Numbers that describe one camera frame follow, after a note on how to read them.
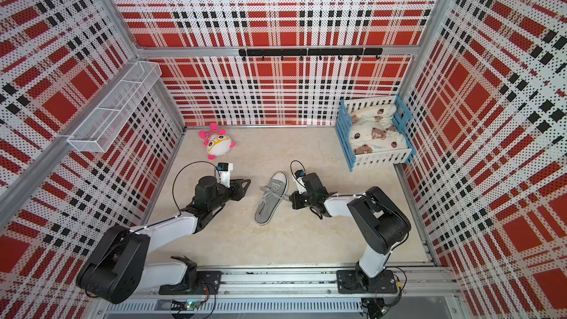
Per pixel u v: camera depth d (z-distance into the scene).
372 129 1.05
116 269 0.42
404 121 1.03
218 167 0.76
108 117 0.74
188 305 0.69
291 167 1.05
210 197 0.69
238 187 0.78
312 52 0.89
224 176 0.78
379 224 0.47
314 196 0.74
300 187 0.84
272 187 0.93
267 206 0.88
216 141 1.05
